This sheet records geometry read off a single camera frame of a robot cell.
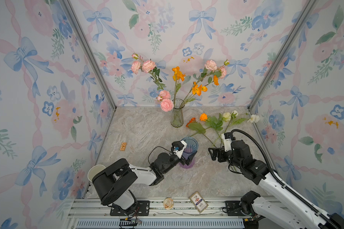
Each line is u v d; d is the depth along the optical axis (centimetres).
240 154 57
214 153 70
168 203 76
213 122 110
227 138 67
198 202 75
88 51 85
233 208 73
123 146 96
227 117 110
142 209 74
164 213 73
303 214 42
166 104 76
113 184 44
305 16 72
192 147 77
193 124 104
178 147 66
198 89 80
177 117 100
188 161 72
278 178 49
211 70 83
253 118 107
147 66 75
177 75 84
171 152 69
